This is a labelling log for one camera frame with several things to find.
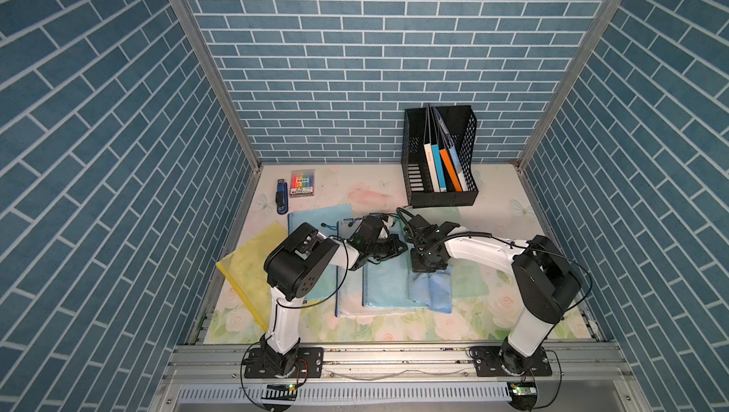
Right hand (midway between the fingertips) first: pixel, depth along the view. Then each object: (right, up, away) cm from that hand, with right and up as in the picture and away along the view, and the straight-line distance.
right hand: (420, 268), depth 90 cm
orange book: (+11, +31, +4) cm, 34 cm away
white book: (+5, +33, +3) cm, 33 cm away
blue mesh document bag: (-33, +14, +12) cm, 38 cm away
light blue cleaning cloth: (+3, -5, -5) cm, 8 cm away
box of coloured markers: (-44, +28, +22) cm, 57 cm away
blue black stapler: (-50, +23, +15) cm, 56 cm away
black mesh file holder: (+18, +50, +16) cm, 56 cm away
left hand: (-1, +5, +2) cm, 6 cm away
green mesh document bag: (+15, -4, -2) cm, 15 cm away
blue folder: (+9, +38, -3) cm, 40 cm away
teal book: (+7, +32, +3) cm, 33 cm away
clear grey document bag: (-22, -4, -3) cm, 23 cm away
